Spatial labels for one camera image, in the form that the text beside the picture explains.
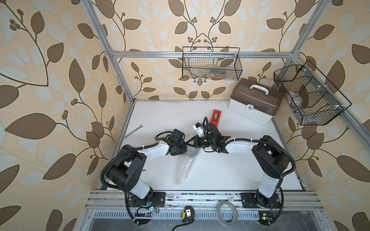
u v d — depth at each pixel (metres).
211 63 0.96
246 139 0.57
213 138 0.72
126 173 0.44
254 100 0.94
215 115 1.02
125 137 0.99
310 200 0.75
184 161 0.81
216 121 1.01
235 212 0.68
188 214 0.68
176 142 0.72
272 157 0.49
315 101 0.72
